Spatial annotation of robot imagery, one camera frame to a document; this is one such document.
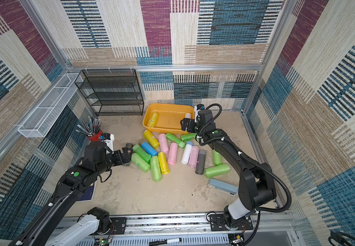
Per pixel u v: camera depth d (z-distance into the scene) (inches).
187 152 38.0
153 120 43.4
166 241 27.1
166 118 46.6
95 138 37.5
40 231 15.8
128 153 27.0
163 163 35.9
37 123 27.7
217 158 36.2
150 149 38.7
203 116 25.5
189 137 40.3
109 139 25.8
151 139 39.9
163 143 39.1
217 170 34.4
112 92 43.0
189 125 29.4
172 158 36.2
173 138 40.2
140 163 35.3
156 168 35.0
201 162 36.2
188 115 45.3
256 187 17.2
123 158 26.0
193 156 37.0
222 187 31.7
